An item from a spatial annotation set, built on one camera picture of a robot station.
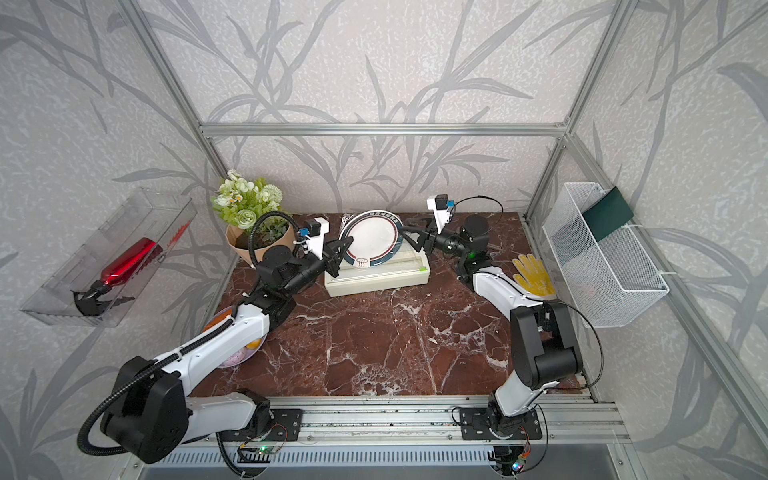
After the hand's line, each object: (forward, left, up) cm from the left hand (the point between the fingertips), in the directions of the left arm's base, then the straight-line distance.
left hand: (352, 240), depth 74 cm
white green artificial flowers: (+13, +33, -1) cm, 35 cm away
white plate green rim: (+2, -6, -1) cm, 6 cm away
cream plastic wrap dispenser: (+8, -14, -22) cm, 27 cm away
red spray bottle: (-11, +48, +4) cm, 49 cm away
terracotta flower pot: (+15, +29, -14) cm, 36 cm away
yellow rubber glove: (+10, -60, -31) cm, 68 cm away
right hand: (+5, -13, 0) cm, 14 cm away
